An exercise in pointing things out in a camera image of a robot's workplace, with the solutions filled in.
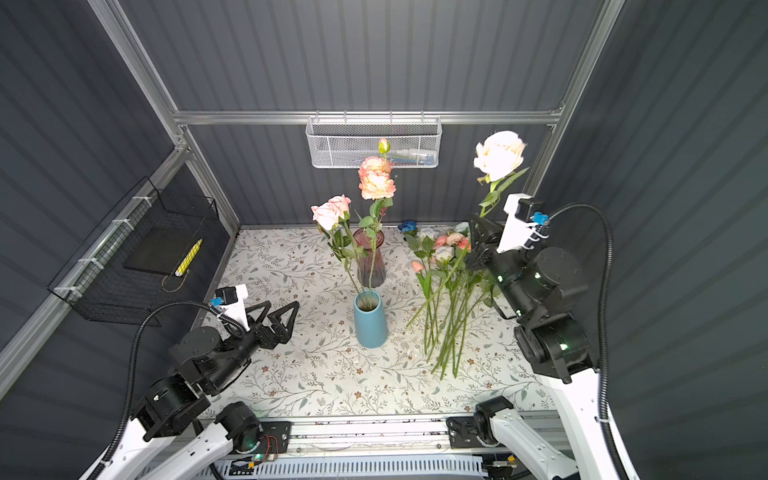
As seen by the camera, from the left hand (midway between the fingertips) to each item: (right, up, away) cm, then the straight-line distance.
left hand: (285, 305), depth 65 cm
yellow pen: (-28, +10, +9) cm, 31 cm away
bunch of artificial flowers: (+40, +10, +37) cm, 56 cm away
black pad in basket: (-35, +12, +9) cm, 38 cm away
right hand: (+39, +18, -12) cm, 44 cm away
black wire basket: (-41, +4, 0) cm, 41 cm away
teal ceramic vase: (+18, -5, +10) cm, 21 cm away
